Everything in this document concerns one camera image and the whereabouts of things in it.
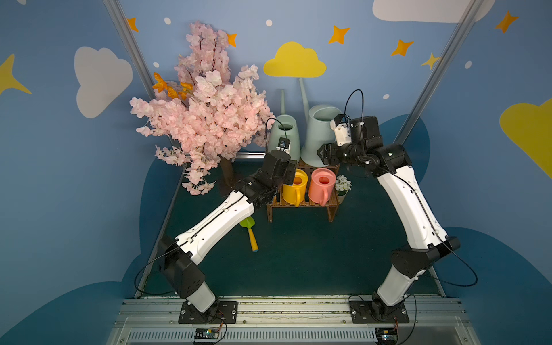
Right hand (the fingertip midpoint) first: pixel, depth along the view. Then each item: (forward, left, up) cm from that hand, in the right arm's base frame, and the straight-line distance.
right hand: (328, 148), depth 73 cm
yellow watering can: (-9, +10, -14) cm, 20 cm away
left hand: (-2, +15, -4) cm, 15 cm away
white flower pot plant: (+5, -12, -26) cm, 29 cm away
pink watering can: (-6, +1, -13) cm, 14 cm away
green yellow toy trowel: (-11, +30, -37) cm, 49 cm away
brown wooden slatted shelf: (-7, -5, -26) cm, 27 cm away
